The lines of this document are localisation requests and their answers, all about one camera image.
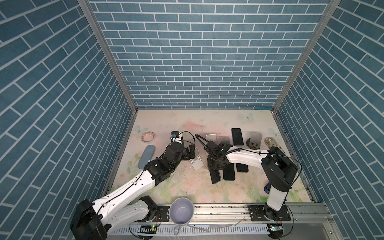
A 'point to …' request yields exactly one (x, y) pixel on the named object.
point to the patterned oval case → (270, 142)
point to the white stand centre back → (211, 137)
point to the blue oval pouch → (146, 156)
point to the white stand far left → (225, 140)
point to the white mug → (181, 211)
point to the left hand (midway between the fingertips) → (188, 146)
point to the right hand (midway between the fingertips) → (208, 166)
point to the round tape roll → (147, 136)
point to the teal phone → (215, 175)
